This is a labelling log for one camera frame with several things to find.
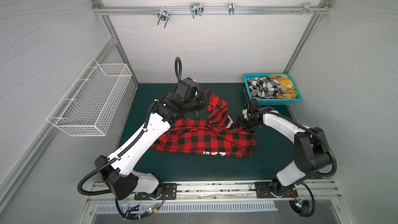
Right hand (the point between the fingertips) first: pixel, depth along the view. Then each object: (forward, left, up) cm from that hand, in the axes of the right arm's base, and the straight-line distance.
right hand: (241, 124), depth 91 cm
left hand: (-2, +17, +28) cm, 33 cm away
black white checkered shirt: (+30, -18, +1) cm, 35 cm away
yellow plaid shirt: (+26, -33, +4) cm, 42 cm away
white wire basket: (-9, +72, +26) cm, 77 cm away
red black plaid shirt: (-7, +17, -2) cm, 19 cm away
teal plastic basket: (+19, -24, 0) cm, 30 cm away
